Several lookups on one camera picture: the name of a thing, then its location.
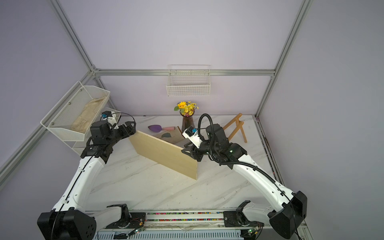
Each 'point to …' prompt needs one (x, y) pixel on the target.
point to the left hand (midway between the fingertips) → (130, 128)
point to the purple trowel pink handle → (156, 128)
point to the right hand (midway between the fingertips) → (186, 150)
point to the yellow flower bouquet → (187, 108)
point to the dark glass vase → (187, 121)
